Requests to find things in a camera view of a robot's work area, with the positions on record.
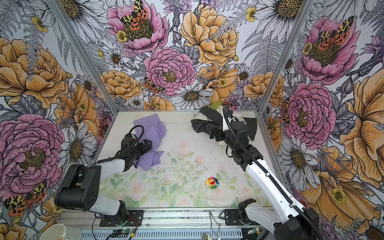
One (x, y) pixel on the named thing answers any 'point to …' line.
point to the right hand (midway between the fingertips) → (218, 128)
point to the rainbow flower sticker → (212, 183)
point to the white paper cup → (59, 231)
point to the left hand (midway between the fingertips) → (146, 148)
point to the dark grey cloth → (203, 126)
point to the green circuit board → (124, 230)
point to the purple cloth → (150, 130)
